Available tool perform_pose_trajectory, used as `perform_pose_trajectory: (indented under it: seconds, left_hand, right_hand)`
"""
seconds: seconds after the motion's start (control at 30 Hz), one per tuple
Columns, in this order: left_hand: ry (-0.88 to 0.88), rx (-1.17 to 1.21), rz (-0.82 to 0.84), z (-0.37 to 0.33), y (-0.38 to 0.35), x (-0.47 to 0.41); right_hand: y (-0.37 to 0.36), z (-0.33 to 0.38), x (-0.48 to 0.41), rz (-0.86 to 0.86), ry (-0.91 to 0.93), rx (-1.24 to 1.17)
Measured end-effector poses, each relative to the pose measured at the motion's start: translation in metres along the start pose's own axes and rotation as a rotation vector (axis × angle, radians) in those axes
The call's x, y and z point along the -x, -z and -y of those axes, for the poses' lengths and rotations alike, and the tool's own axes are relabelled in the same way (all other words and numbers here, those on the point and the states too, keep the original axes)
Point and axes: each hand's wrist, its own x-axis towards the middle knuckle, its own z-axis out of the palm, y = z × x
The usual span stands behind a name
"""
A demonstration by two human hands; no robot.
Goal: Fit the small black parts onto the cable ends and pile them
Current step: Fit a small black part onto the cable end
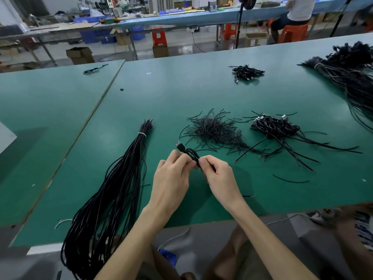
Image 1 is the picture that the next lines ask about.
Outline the person's right hand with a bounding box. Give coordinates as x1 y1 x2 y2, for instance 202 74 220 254
198 154 247 215

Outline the person's left hand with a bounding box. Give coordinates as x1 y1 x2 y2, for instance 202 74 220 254
146 150 198 222

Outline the pile of black wire ties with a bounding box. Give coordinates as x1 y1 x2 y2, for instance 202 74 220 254
180 109 257 154

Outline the long black cable bundle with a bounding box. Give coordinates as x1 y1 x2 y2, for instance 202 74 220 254
61 119 153 280

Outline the small pile of knotted cables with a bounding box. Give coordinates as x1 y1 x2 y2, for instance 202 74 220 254
230 65 265 83

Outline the small cable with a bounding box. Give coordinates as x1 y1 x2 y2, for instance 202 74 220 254
83 64 109 75

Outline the large heap of black cables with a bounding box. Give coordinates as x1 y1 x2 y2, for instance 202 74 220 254
300 42 373 132

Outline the person's left forearm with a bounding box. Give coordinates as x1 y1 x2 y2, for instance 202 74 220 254
96 206 176 280

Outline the person's right forearm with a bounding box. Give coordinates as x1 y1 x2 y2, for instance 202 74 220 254
227 198 318 280

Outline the person's right leg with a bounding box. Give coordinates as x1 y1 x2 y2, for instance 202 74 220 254
335 204 373 280

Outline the blue plastic item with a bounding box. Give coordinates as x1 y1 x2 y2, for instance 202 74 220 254
159 249 179 267

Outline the small cardboard box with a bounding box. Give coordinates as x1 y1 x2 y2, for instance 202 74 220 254
153 45 170 59

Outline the red plastic stool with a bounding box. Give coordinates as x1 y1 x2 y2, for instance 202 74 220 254
152 28 168 48

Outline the orange plastic stool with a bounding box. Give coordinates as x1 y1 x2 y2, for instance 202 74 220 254
278 24 309 44
223 23 237 41

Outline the open cardboard box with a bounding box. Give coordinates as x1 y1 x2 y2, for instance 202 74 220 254
66 47 94 65

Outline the black fan on stand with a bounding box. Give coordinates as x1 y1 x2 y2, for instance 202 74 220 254
234 0 257 49

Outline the long blue workbench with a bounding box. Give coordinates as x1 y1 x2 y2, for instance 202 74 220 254
93 0 373 30

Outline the large white box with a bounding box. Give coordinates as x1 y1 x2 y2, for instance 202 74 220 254
0 122 17 154

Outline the black tripod stand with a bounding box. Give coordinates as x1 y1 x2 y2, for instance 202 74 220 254
330 0 353 37

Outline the white wire loop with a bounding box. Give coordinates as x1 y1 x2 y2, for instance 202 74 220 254
54 219 73 230

